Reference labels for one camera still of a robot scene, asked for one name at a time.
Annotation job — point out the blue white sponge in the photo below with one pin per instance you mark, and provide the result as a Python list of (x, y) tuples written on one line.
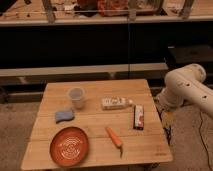
[(61, 116)]

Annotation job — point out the black red rectangular box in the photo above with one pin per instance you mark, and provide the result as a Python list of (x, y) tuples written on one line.
[(138, 117)]

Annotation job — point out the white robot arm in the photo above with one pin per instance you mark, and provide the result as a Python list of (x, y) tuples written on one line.
[(186, 83)]

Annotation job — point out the long wooden shelf bench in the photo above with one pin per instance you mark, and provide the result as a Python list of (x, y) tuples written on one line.
[(21, 72)]

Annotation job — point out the black box on shelf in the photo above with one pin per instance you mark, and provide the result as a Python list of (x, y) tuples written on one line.
[(180, 56)]

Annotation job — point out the clear plastic cup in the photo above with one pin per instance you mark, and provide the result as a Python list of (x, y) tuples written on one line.
[(77, 98)]

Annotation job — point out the wooden folding table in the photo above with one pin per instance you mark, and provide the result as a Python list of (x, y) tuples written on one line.
[(139, 146)]

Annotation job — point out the orange round plate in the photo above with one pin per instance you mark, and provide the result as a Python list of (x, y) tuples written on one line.
[(69, 147)]

